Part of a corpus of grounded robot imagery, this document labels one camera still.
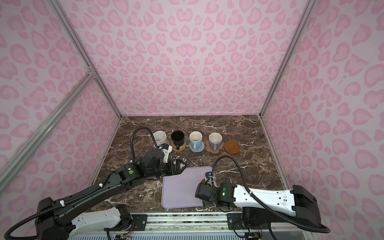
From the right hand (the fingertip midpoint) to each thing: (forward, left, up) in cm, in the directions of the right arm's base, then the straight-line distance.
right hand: (208, 199), depth 75 cm
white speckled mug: (+41, +33, -4) cm, 52 cm away
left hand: (+12, +12, +14) cm, 22 cm away
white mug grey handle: (+39, -5, -3) cm, 39 cm away
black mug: (+36, +19, +2) cm, 40 cm away
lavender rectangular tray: (+5, +16, -4) cm, 17 cm away
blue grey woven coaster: (+31, +7, -5) cm, 32 cm away
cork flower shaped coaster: (+32, -2, -6) cm, 33 cm away
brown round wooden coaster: (+35, -17, -6) cm, 39 cm away
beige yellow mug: (+8, +3, +3) cm, 9 cm away
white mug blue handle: (+38, +8, +1) cm, 39 cm away
